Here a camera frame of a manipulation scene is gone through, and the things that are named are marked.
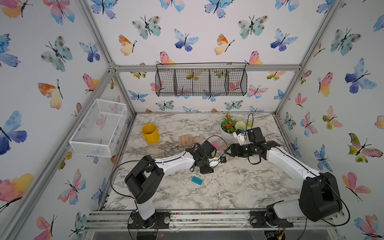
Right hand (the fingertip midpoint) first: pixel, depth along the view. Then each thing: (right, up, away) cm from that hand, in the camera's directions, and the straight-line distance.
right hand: (230, 150), depth 84 cm
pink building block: (-6, +1, +19) cm, 20 cm away
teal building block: (-19, -18, +3) cm, 26 cm away
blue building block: (-5, -3, -8) cm, 11 cm away
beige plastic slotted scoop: (-25, +4, +18) cm, 31 cm away
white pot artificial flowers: (+1, +14, +10) cm, 17 cm away
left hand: (-10, -8, +4) cm, 13 cm away
